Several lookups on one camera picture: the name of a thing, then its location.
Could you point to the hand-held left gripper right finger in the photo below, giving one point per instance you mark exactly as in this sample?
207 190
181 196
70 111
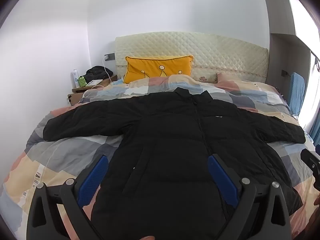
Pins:
223 180

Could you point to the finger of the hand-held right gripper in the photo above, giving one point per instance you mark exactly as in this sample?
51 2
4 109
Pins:
308 158

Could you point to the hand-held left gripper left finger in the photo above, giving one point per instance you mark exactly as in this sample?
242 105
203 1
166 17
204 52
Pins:
92 180

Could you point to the black puffer jacket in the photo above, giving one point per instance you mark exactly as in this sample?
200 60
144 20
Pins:
170 135

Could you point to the blue curtain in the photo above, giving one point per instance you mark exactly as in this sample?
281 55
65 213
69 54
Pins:
315 132

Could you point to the patchwork duvet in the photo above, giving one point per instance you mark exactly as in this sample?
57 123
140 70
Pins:
75 152

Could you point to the blue towel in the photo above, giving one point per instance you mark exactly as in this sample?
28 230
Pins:
296 92

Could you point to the wooden nightstand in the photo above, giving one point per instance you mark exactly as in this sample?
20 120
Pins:
82 89

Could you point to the white tablet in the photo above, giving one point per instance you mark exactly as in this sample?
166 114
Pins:
94 82

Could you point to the green box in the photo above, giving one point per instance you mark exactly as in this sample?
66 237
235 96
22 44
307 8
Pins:
82 81

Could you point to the pink pillow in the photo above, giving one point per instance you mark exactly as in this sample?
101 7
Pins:
225 77

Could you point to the white spray bottle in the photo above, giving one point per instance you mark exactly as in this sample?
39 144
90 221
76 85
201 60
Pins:
75 78

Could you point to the floral pillow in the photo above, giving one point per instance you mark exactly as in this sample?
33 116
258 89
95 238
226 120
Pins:
203 78

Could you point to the black cloth bundle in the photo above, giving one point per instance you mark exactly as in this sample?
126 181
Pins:
97 72

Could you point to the yellow crown print pillow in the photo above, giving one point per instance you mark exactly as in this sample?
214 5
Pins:
140 67

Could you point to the window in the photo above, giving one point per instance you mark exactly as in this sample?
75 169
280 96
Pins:
311 30

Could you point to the cream quilted headboard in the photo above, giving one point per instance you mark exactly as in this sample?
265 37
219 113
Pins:
212 50

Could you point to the dark wall socket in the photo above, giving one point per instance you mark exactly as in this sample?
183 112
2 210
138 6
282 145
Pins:
284 72

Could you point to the grey wall socket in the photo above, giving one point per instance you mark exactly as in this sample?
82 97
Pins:
109 56

